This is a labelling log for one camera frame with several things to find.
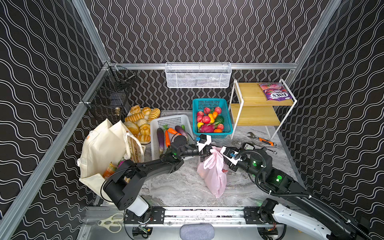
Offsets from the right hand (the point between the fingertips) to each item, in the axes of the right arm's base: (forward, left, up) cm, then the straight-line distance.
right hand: (223, 148), depth 70 cm
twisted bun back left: (+46, +62, -18) cm, 79 cm away
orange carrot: (+28, +34, -22) cm, 49 cm away
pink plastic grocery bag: (-9, +5, -6) cm, 12 cm away
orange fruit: (+41, 0, -20) cm, 46 cm away
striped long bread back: (+38, +60, -19) cm, 74 cm away
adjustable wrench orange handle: (+26, -26, -25) cm, 44 cm away
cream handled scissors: (-28, +53, -23) cm, 65 cm away
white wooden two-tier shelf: (+23, -21, +6) cm, 32 cm away
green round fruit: (+36, -3, -19) cm, 41 cm away
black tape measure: (+16, -21, -24) cm, 35 cm away
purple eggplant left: (+22, +38, -19) cm, 48 cm away
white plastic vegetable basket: (+33, +32, -17) cm, 49 cm away
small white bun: (+34, +54, -19) cm, 67 cm away
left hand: (-2, 0, +2) cm, 3 cm away
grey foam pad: (-31, +13, -22) cm, 40 cm away
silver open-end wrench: (+14, -36, -27) cm, 47 cm away
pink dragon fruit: (+26, +6, -17) cm, 32 cm away
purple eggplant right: (+28, +25, -21) cm, 43 cm away
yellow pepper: (+36, +2, -20) cm, 41 cm away
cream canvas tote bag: (+5, +61, -5) cm, 61 cm away
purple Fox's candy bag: (+29, -29, +10) cm, 43 cm away
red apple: (+35, +7, -18) cm, 40 cm away
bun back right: (+46, +53, -19) cm, 72 cm away
